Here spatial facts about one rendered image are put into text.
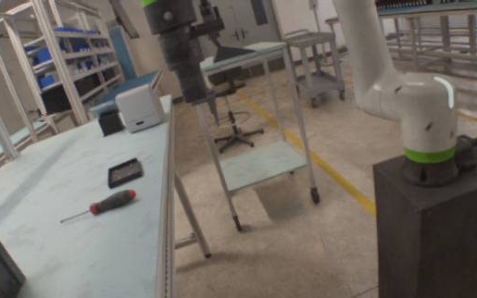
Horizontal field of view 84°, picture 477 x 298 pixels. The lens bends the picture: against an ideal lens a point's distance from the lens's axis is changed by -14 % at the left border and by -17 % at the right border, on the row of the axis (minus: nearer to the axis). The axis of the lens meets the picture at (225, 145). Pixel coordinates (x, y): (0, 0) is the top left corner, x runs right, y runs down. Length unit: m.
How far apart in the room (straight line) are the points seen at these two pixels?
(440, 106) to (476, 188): 0.21
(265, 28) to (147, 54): 2.64
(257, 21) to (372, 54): 6.34
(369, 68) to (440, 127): 0.22
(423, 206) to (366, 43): 0.40
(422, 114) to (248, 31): 6.44
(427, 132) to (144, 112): 0.86
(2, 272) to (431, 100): 0.84
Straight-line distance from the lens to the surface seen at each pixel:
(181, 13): 0.57
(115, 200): 0.60
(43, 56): 3.14
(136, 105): 1.09
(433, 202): 0.76
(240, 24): 7.00
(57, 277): 0.52
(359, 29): 0.80
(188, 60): 0.57
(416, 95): 0.72
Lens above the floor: 1.25
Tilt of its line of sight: 21 degrees down
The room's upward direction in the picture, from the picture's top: 17 degrees counter-clockwise
